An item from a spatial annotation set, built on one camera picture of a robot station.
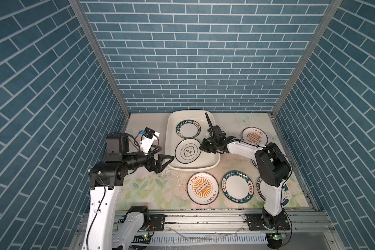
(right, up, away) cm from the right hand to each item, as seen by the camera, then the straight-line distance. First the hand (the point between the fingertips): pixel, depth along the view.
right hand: (197, 146), depth 95 cm
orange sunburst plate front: (+3, -22, -11) cm, 25 cm away
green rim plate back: (-6, +11, +16) cm, 20 cm away
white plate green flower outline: (-6, -4, +2) cm, 7 cm away
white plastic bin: (+5, -9, -1) cm, 10 cm away
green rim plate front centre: (+22, -22, -10) cm, 33 cm away
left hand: (-13, +1, -33) cm, 35 cm away
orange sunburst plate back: (+41, +5, +13) cm, 43 cm away
